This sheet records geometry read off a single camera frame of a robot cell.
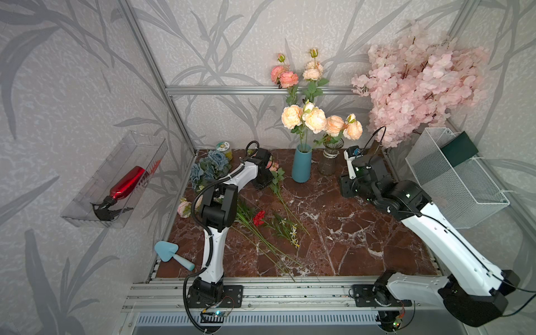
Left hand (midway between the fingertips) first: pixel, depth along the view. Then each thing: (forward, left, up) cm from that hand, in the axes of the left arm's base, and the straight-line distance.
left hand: (271, 182), depth 102 cm
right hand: (-17, -26, +28) cm, 42 cm away
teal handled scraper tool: (-32, +42, -4) cm, 53 cm away
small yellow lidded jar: (+21, +26, +4) cm, 34 cm away
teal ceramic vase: (+3, -15, +10) cm, 18 cm away
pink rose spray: (+5, -3, 0) cm, 6 cm away
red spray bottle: (-31, +46, +29) cm, 63 cm away
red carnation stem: (-20, +5, 0) cm, 21 cm away
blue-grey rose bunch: (+6, +28, +5) cm, 29 cm away
